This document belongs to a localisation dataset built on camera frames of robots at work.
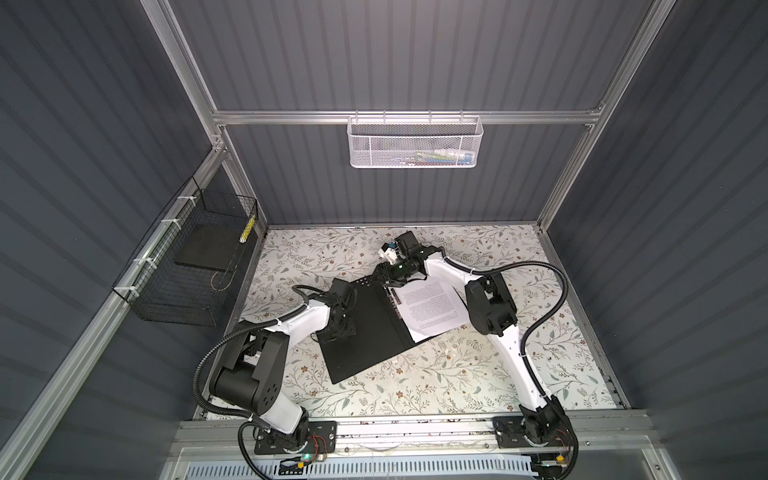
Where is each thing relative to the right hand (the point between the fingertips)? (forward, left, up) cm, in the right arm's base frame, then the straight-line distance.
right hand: (377, 284), depth 100 cm
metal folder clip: (-4, -6, -1) cm, 8 cm away
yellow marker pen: (+1, +34, +27) cm, 43 cm away
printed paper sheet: (-8, -18, -2) cm, 19 cm away
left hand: (-18, +9, -3) cm, 20 cm away
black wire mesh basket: (-13, +44, +27) cm, 53 cm away
